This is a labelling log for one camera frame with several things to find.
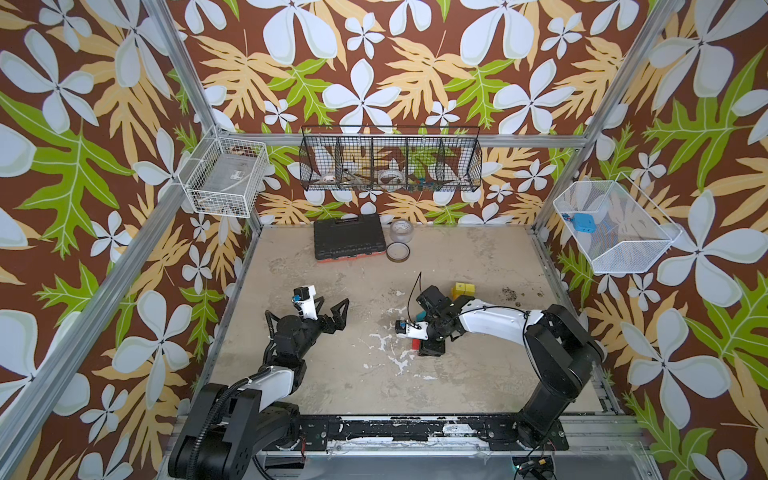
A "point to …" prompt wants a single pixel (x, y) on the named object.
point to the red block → (416, 344)
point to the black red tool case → (349, 237)
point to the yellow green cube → (455, 291)
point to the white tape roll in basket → (391, 176)
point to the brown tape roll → (398, 252)
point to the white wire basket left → (224, 176)
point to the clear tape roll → (401, 230)
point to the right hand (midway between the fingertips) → (419, 340)
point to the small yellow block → (466, 289)
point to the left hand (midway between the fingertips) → (333, 296)
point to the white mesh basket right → (616, 227)
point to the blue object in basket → (584, 222)
